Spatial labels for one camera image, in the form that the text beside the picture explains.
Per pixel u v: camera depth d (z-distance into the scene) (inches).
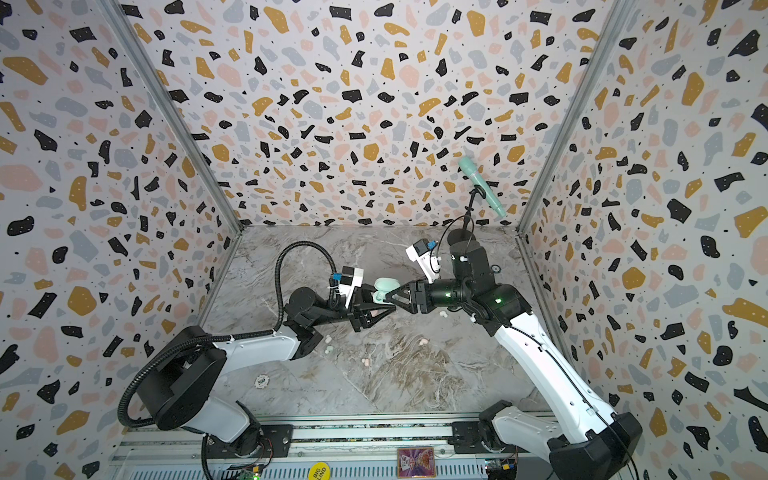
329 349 34.6
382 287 26.9
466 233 46.8
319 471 27.3
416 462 27.6
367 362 33.9
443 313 38.2
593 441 14.8
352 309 25.6
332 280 24.8
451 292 22.4
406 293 23.1
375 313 26.5
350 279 24.3
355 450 28.8
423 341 35.9
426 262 23.8
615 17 28.4
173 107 33.7
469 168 38.0
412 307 23.1
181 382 16.9
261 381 32.8
